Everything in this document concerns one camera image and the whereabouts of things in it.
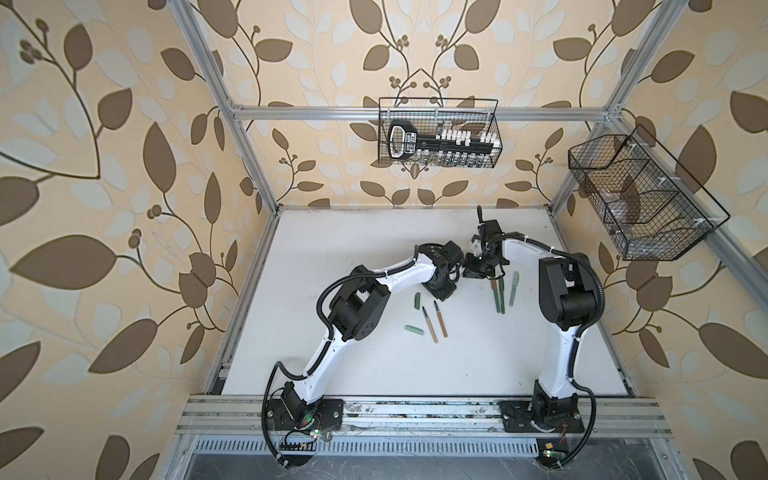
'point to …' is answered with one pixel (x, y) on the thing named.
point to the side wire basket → (652, 209)
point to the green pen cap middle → (417, 299)
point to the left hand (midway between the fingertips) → (447, 290)
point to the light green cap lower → (413, 329)
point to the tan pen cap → (495, 284)
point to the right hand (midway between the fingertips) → (466, 276)
